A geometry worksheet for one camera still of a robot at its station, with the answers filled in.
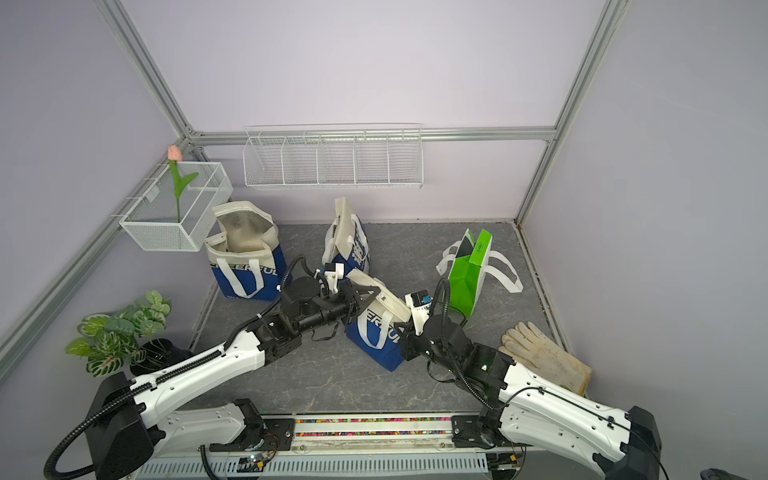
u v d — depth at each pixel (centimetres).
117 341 62
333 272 69
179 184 84
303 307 56
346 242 85
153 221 76
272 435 74
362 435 75
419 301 62
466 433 74
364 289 70
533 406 48
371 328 76
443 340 50
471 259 75
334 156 99
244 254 78
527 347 86
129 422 39
